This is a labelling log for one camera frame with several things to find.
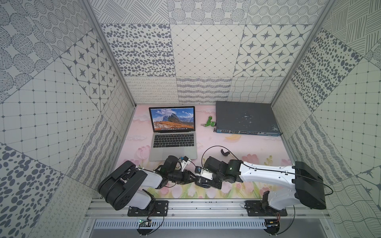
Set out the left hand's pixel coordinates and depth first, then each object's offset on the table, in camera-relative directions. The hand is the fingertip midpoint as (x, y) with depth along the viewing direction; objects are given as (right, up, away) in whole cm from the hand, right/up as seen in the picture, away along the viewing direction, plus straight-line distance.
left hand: (196, 176), depth 82 cm
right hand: (+9, 0, -3) cm, 9 cm away
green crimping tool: (+10, +29, +25) cm, 40 cm away
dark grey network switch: (+42, +33, +26) cm, 59 cm away
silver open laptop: (-15, +23, +20) cm, 33 cm away
